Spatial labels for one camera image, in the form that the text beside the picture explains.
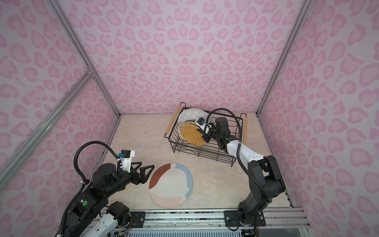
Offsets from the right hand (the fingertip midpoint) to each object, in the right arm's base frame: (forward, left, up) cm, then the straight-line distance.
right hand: (200, 126), depth 87 cm
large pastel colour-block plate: (-28, +16, -20) cm, 38 cm away
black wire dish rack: (-14, -17, +15) cm, 27 cm away
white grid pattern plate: (+10, +5, 0) cm, 11 cm away
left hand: (-25, +24, +4) cm, 35 cm away
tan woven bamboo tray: (0, +6, -8) cm, 9 cm away
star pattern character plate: (+4, +8, -1) cm, 9 cm away
